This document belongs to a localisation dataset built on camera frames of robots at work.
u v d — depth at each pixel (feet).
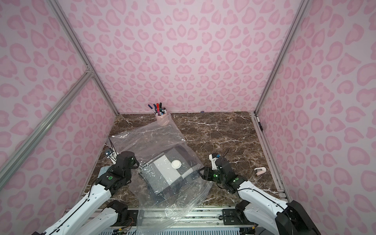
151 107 3.40
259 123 3.85
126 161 1.96
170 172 2.57
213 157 2.56
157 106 3.40
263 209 1.58
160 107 3.43
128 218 2.34
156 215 2.47
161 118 3.44
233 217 2.36
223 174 2.12
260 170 2.88
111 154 2.19
